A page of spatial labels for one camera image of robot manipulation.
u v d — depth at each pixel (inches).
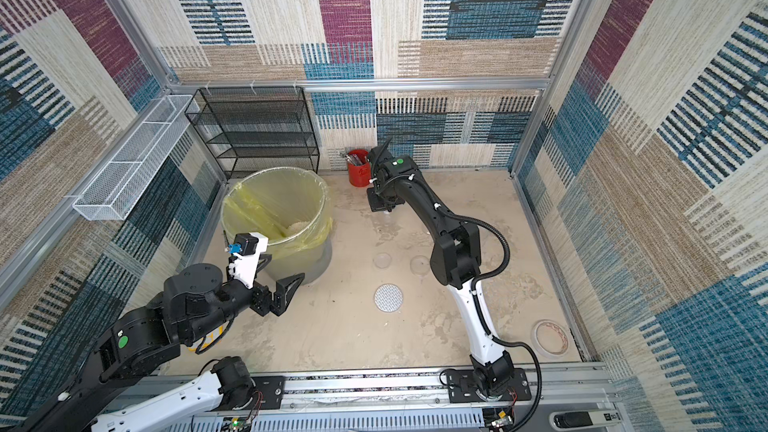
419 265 37.6
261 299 20.7
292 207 35.9
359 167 42.8
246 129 42.6
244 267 19.8
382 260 38.2
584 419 25.7
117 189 28.1
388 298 34.4
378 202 33.4
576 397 28.4
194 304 16.5
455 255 23.0
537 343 31.1
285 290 21.1
